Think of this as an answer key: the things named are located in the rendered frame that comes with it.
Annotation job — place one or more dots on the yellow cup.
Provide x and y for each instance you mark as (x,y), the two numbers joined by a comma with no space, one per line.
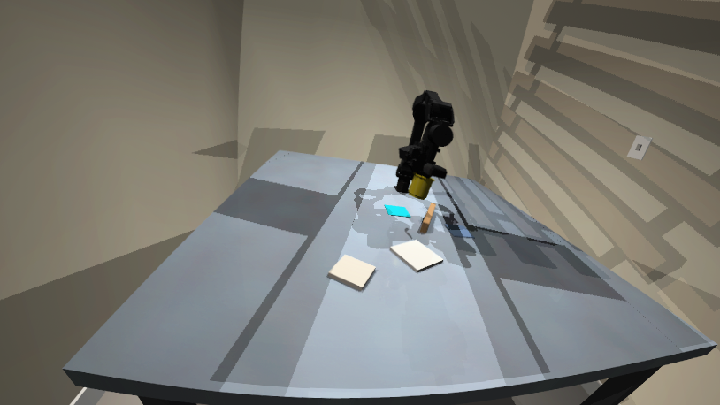
(420,186)

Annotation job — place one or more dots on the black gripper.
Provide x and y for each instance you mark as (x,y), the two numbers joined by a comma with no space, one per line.
(427,168)

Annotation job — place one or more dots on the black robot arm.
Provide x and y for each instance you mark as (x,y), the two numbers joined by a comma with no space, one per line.
(440,116)

